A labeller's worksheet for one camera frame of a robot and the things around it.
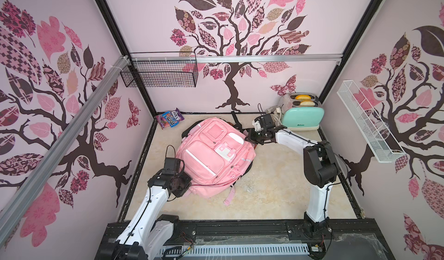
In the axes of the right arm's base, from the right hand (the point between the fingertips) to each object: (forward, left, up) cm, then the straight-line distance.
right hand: (244, 140), depth 96 cm
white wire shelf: (-17, -57, +16) cm, 61 cm away
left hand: (-25, +28, -2) cm, 37 cm away
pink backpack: (-9, +17, +1) cm, 19 cm away
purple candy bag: (+23, +48, -4) cm, 54 cm away
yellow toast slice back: (+25, -37, +10) cm, 46 cm away
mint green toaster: (+15, -35, +7) cm, 39 cm away
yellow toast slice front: (+19, -39, +9) cm, 44 cm away
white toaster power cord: (+25, -24, -3) cm, 35 cm away
